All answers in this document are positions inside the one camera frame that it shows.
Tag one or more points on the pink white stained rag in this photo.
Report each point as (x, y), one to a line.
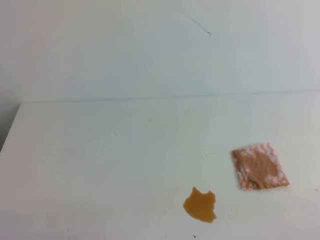
(258, 168)

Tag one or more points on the brown coffee stain puddle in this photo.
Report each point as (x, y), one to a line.
(200, 206)

